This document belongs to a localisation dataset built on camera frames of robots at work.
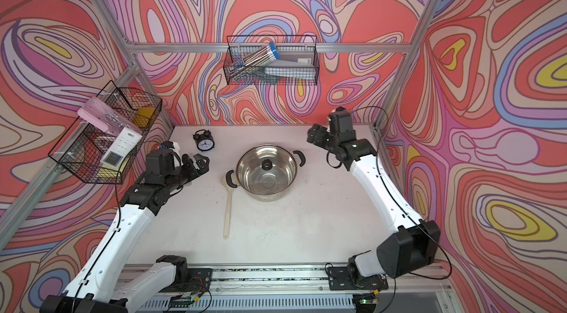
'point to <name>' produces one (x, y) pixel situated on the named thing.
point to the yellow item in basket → (143, 116)
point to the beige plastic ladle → (229, 190)
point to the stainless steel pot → (261, 198)
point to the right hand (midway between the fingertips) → (319, 140)
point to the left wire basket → (80, 150)
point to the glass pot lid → (266, 170)
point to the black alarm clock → (204, 140)
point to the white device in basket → (120, 148)
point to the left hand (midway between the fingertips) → (201, 162)
